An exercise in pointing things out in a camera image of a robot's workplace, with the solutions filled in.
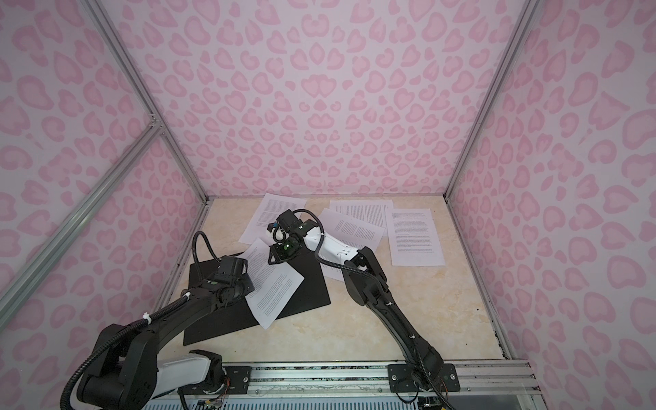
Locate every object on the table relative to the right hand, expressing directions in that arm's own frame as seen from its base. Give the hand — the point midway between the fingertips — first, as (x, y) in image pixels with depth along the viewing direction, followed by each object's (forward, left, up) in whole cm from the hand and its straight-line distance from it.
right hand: (274, 257), depth 93 cm
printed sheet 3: (-2, -21, -7) cm, 22 cm away
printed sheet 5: (+28, -38, -6) cm, 47 cm away
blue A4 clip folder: (-20, +9, -3) cm, 22 cm away
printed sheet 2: (+29, +10, -8) cm, 31 cm away
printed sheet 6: (+17, -28, -6) cm, 34 cm away
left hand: (-8, +8, -2) cm, 12 cm away
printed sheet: (-9, -1, -3) cm, 10 cm away
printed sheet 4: (+15, -54, -8) cm, 56 cm away
